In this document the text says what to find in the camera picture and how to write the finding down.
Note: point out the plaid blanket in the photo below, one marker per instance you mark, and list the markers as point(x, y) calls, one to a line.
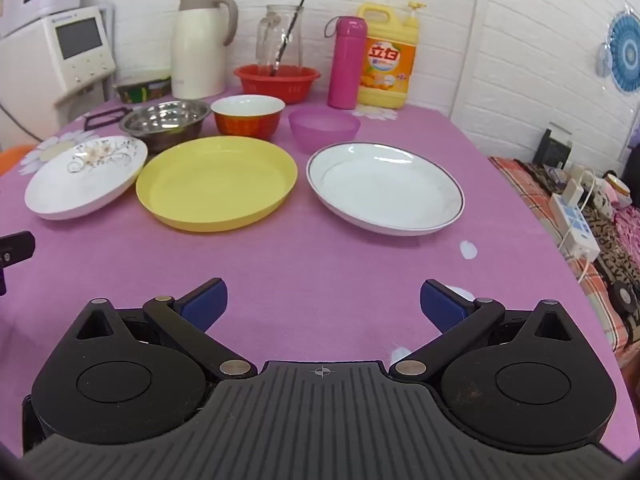
point(520, 180)

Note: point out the purple floral tablecloth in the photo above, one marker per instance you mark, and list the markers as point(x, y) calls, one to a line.
point(320, 260)

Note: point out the white plate with dark rim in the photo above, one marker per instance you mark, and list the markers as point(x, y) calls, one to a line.
point(385, 185)

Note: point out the red bowl with white inside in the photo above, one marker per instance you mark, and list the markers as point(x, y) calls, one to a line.
point(245, 124)

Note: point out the white round jar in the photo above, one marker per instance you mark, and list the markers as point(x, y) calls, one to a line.
point(616, 191)

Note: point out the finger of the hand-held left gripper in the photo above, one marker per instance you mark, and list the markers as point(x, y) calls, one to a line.
point(17, 250)

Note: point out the white device with screen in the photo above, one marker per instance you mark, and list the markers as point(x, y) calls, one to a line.
point(82, 35)

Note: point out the white power strip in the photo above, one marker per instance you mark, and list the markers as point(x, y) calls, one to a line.
point(575, 225)

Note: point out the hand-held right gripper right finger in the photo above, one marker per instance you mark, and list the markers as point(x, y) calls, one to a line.
point(441, 306)

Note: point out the black stirring stick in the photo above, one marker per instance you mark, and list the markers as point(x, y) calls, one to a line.
point(290, 30)

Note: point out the stainless steel bowl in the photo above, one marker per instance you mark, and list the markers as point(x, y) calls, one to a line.
point(165, 121)

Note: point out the glass pitcher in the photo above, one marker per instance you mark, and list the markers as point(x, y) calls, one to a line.
point(270, 42)

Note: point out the pink bottle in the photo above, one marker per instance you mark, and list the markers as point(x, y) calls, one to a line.
point(346, 70)

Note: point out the cream thermos jug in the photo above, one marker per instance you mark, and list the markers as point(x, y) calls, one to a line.
point(197, 50)

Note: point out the black box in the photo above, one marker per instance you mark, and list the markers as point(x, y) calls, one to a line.
point(555, 152)

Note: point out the red plastic basket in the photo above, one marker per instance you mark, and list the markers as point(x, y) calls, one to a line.
point(282, 89)

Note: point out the patterned food container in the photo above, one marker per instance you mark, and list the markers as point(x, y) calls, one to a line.
point(145, 91)

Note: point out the yellow detergent bottle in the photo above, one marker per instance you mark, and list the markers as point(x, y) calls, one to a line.
point(387, 72)

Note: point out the leopard print cloth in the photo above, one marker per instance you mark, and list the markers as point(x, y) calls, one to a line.
point(611, 252)

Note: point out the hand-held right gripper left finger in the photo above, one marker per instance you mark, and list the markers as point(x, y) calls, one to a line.
point(205, 304)

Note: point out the white charger plug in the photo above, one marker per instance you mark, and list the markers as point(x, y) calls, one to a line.
point(575, 192)

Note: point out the purple plastic bowl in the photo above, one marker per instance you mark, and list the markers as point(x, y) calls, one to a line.
point(322, 134)

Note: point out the white floral plate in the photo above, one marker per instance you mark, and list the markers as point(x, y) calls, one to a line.
point(75, 190)

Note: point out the blue paper fan decoration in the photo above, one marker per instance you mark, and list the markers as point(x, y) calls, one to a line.
point(625, 50)

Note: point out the orange stool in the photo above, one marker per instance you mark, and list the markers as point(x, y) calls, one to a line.
point(12, 157)

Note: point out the pink cloth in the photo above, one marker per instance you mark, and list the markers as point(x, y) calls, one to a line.
point(629, 230)

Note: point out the yellow plastic plate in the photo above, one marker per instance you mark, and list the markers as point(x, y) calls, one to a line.
point(215, 185)

